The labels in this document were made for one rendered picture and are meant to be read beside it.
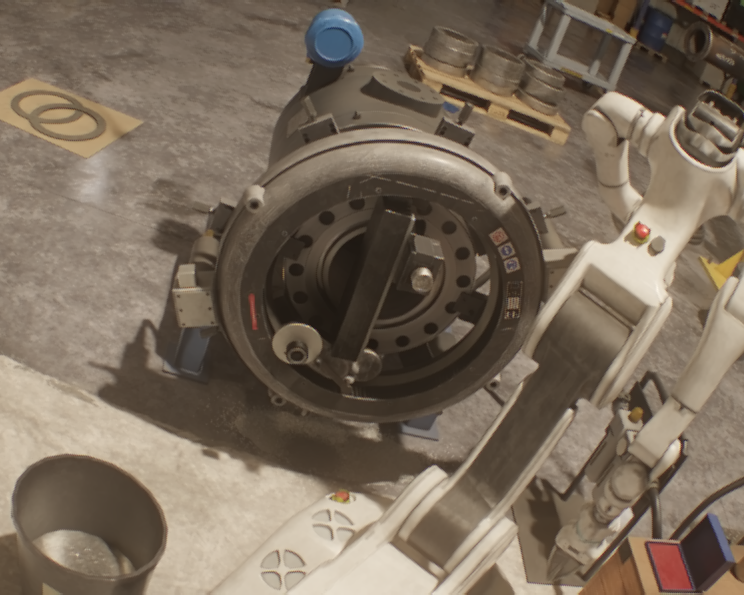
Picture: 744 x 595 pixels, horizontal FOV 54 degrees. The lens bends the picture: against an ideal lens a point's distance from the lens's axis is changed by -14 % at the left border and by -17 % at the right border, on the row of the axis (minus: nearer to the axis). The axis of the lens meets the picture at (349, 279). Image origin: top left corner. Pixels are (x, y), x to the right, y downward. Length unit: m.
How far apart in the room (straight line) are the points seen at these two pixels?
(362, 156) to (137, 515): 0.87
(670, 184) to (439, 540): 0.78
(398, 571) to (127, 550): 0.58
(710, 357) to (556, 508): 1.38
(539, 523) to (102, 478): 1.38
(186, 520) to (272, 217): 0.77
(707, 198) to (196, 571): 1.39
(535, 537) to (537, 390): 1.05
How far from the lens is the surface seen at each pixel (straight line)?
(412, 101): 2.25
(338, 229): 1.95
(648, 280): 1.49
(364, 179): 1.75
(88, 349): 2.45
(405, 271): 1.78
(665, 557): 1.90
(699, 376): 1.32
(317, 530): 1.66
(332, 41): 2.39
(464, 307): 2.08
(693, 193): 1.53
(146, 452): 2.18
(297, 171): 1.77
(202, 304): 1.95
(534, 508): 2.56
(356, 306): 1.88
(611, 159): 1.74
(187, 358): 2.44
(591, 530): 1.48
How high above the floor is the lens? 1.54
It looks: 29 degrees down
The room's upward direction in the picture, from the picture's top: 22 degrees clockwise
